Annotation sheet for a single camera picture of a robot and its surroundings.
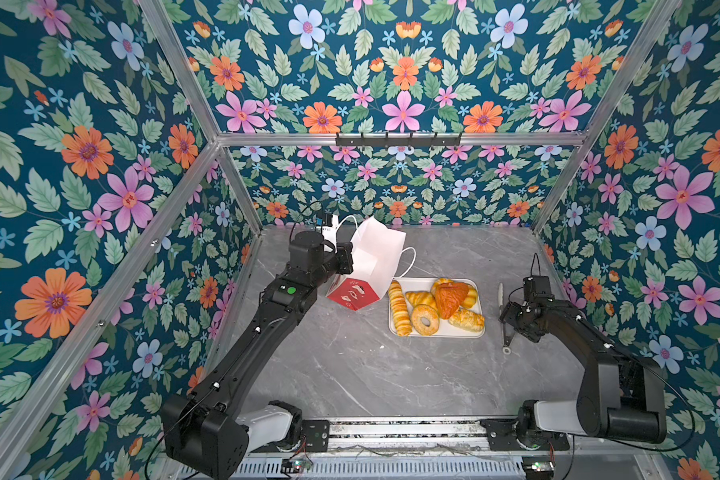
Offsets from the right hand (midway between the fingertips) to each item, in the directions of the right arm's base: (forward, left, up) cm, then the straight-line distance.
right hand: (512, 320), depth 90 cm
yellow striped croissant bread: (+8, +11, 0) cm, 14 cm away
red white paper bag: (+15, +41, +16) cm, 47 cm away
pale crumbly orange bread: (0, +14, 0) cm, 14 cm away
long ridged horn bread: (+5, +34, -1) cm, 35 cm away
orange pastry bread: (+6, +19, +5) cm, 21 cm away
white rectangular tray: (-1, +20, -2) cm, 21 cm away
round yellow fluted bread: (+14, +19, +1) cm, 24 cm away
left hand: (+8, +46, +30) cm, 55 cm away
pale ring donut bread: (+2, +28, +2) cm, 28 cm away
